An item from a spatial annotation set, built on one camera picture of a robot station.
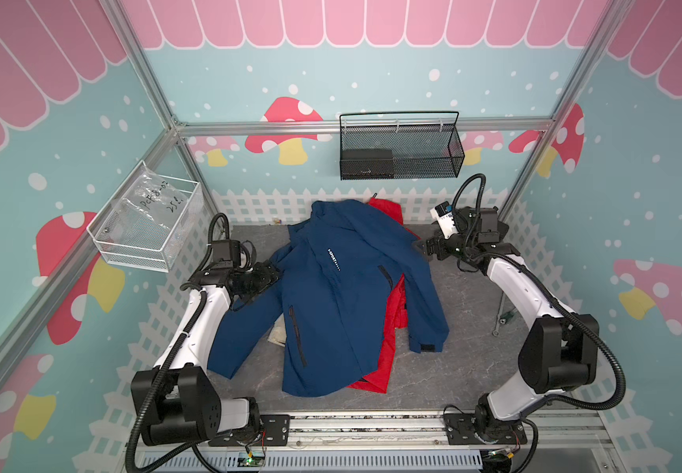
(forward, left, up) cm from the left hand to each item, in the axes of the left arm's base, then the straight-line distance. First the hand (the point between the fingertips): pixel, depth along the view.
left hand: (275, 284), depth 83 cm
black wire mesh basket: (+42, -36, +19) cm, 59 cm away
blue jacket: (-3, -17, -4) cm, 17 cm away
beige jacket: (-9, 0, -14) cm, 17 cm away
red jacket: (-3, -36, -13) cm, 39 cm away
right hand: (+14, -43, +6) cm, 46 cm away
